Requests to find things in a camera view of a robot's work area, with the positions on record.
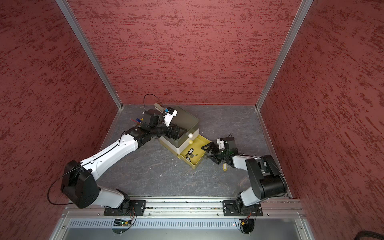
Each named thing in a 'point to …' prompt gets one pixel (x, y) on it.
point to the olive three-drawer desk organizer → (186, 118)
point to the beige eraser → (159, 107)
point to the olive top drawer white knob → (190, 135)
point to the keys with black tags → (189, 154)
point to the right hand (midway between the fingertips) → (204, 154)
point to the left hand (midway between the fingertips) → (179, 131)
